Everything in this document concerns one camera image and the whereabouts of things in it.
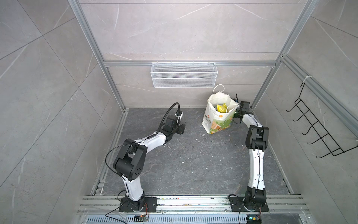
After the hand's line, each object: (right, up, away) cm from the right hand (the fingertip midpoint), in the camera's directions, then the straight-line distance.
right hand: (222, 110), depth 112 cm
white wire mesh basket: (-32, +25, -11) cm, 42 cm away
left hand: (-33, -9, -18) cm, 38 cm away
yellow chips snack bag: (-6, 0, -19) cm, 20 cm away
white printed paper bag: (-12, -9, -20) cm, 25 cm away
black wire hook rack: (+32, -20, -54) cm, 66 cm away
